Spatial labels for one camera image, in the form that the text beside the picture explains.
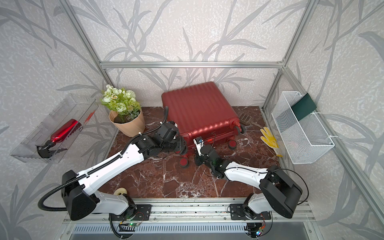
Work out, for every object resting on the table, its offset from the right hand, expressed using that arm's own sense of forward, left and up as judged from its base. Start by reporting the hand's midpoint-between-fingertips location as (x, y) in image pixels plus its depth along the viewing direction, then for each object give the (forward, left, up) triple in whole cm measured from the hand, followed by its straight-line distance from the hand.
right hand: (194, 149), depth 85 cm
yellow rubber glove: (+13, -51, -12) cm, 54 cm away
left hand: (-2, +5, +9) cm, 10 cm away
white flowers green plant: (+23, +42, +17) cm, 51 cm away
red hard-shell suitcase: (+19, -5, +13) cm, 23 cm away
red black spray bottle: (-3, +54, +25) cm, 60 cm away
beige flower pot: (+15, +40, +1) cm, 43 cm away
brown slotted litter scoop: (+31, -38, -9) cm, 49 cm away
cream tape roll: (-20, +40, -8) cm, 45 cm away
